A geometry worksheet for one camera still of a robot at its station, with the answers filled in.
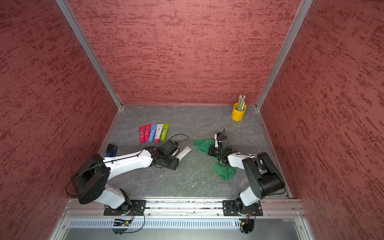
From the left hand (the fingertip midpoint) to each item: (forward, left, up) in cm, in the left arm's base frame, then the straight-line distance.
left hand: (173, 166), depth 86 cm
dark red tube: (+26, +25, -1) cm, 36 cm away
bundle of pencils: (+43, -46, +11) cm, 64 cm away
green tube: (+26, +9, -1) cm, 27 cm away
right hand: (+11, -22, -2) cm, 25 cm away
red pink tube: (+29, +22, -1) cm, 36 cm away
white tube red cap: (+26, +13, -1) cm, 29 cm away
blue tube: (+24, +17, -1) cm, 30 cm away
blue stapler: (+10, +40, 0) cm, 42 cm away
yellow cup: (+37, -44, +4) cm, 58 cm away
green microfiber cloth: (-3, -31, -1) cm, 32 cm away
